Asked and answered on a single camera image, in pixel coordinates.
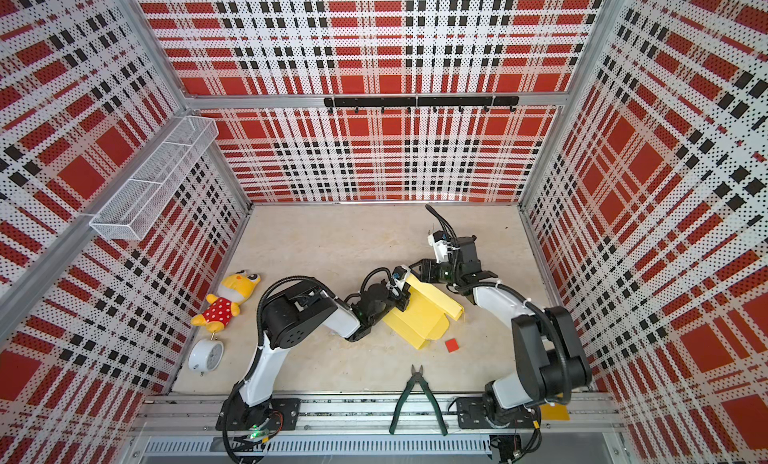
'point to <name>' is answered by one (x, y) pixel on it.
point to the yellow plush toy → (233, 291)
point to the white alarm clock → (206, 355)
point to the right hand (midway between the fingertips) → (417, 269)
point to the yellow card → (559, 412)
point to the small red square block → (451, 345)
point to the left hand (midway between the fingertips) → (415, 278)
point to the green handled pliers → (417, 377)
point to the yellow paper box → (425, 317)
